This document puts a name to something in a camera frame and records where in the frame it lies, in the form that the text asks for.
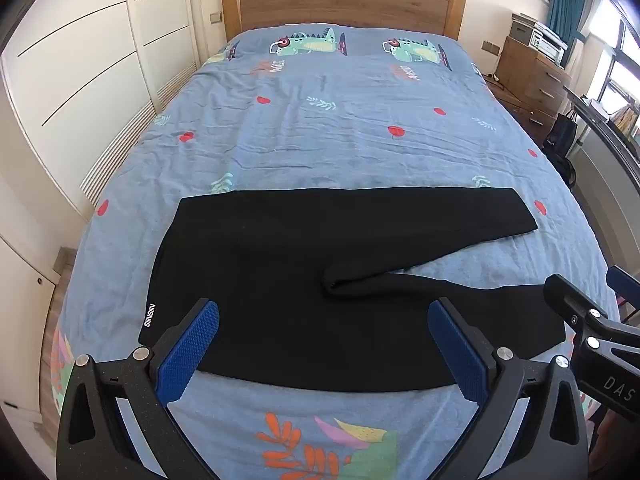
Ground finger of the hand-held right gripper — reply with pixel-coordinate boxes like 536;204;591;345
606;265;640;307
543;273;618;343

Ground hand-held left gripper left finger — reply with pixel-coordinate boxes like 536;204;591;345
56;297;221;480

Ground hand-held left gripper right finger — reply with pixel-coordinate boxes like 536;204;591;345
427;297;591;480

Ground black pants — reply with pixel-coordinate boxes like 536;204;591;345
140;187;567;393

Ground dark edged desk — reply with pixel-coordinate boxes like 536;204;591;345
562;85;640;173

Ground black bag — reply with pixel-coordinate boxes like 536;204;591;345
544;112;579;161

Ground white slatted radiator cover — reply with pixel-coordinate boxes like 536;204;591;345
80;62;196;208

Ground wooden dresser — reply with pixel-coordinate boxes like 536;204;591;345
497;36;572;128

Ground window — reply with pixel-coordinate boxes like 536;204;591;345
585;0;640;128

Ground blue printed bedsheet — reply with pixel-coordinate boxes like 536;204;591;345
55;24;623;480

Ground white printer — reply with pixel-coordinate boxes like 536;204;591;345
511;14;569;68

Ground white wardrobe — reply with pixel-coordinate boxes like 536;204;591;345
0;0;201;223

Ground wooden headboard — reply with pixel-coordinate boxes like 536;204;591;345
220;0;467;43

